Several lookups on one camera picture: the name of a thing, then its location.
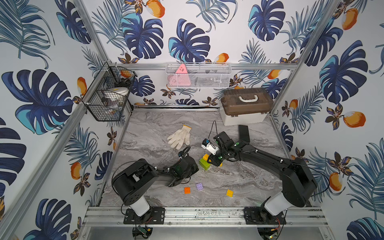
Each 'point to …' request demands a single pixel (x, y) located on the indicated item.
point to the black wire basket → (105, 100)
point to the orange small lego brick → (187, 190)
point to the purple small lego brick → (199, 186)
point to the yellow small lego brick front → (230, 193)
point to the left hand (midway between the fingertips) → (200, 163)
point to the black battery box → (244, 132)
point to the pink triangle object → (181, 78)
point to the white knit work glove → (176, 140)
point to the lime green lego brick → (204, 163)
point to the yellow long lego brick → (205, 157)
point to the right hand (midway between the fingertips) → (210, 157)
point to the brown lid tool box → (245, 106)
